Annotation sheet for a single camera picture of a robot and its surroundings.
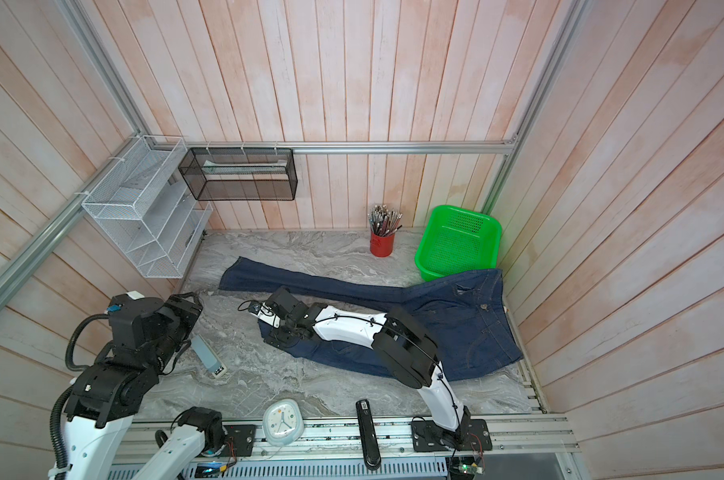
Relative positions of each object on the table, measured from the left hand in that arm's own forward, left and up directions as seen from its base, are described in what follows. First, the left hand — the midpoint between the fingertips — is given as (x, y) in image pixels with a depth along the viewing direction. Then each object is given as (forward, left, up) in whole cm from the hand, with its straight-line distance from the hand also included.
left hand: (198, 303), depth 66 cm
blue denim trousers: (+11, -70, -25) cm, 76 cm away
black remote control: (-22, -39, -25) cm, 51 cm away
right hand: (+7, -12, -22) cm, 26 cm away
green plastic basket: (+47, -76, -29) cm, 94 cm away
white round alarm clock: (-19, -17, -26) cm, 37 cm away
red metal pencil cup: (+38, -45, -22) cm, 63 cm away
